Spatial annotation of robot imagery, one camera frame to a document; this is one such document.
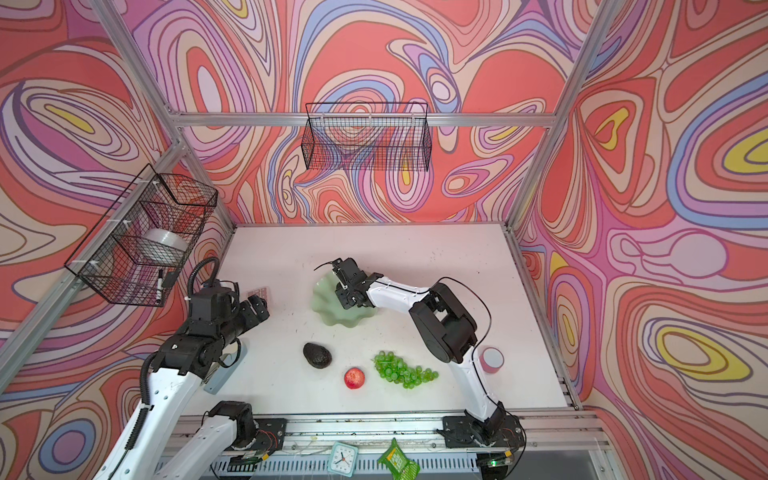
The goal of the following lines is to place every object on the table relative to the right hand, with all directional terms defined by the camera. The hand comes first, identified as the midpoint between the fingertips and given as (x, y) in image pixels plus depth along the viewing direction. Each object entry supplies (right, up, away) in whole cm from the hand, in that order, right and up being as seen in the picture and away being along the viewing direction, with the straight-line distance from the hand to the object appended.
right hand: (353, 296), depth 98 cm
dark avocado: (-8, -14, -16) cm, 23 cm away
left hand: (-22, +1, -21) cm, 31 cm away
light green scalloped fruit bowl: (-9, -2, -2) cm, 9 cm away
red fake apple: (+3, -19, -19) cm, 27 cm away
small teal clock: (+1, -34, -29) cm, 44 cm away
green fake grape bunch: (+14, -18, -17) cm, 28 cm away
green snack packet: (+14, -35, -29) cm, 47 cm away
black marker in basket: (-45, +6, -26) cm, 52 cm away
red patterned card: (-31, +1, +1) cm, 31 cm away
